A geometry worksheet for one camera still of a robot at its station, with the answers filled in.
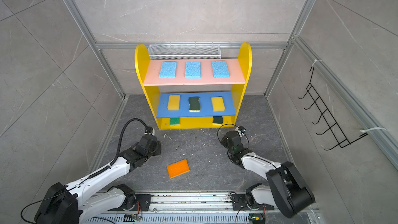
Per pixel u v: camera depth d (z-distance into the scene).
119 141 0.59
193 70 0.74
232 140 0.68
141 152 0.64
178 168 0.83
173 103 0.95
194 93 0.98
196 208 0.73
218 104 0.93
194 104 0.95
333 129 0.64
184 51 0.98
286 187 0.41
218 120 1.02
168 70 0.74
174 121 1.01
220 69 0.75
